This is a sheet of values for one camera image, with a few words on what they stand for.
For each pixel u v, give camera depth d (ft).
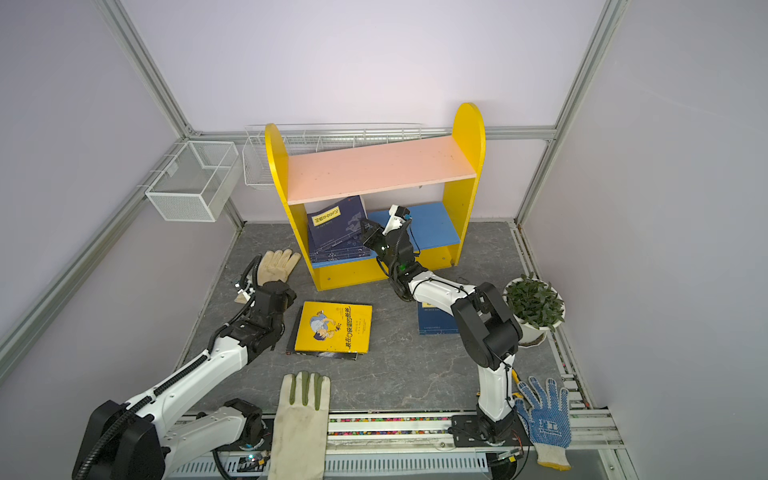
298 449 2.33
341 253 2.92
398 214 2.58
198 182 3.18
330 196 2.37
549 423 2.48
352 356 2.76
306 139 3.07
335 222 2.91
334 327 2.85
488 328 1.65
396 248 2.15
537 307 2.59
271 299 2.06
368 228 2.74
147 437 1.29
